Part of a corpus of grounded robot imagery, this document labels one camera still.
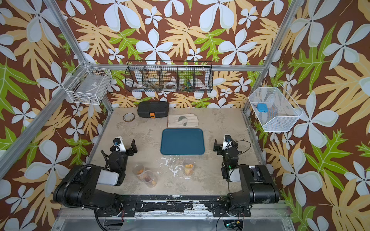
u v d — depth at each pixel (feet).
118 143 2.45
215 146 2.74
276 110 2.71
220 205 2.47
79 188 1.44
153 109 3.89
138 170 2.62
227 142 2.49
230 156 2.22
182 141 3.34
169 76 3.19
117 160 2.22
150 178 2.57
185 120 3.65
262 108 2.82
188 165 2.71
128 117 3.77
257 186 1.46
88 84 2.82
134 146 2.73
